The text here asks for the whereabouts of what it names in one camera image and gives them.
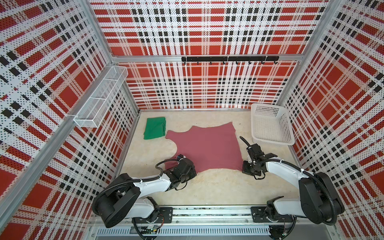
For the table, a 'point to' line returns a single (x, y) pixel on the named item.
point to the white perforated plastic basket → (271, 125)
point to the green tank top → (155, 127)
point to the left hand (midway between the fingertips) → (196, 173)
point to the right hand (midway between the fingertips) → (245, 172)
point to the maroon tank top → (209, 147)
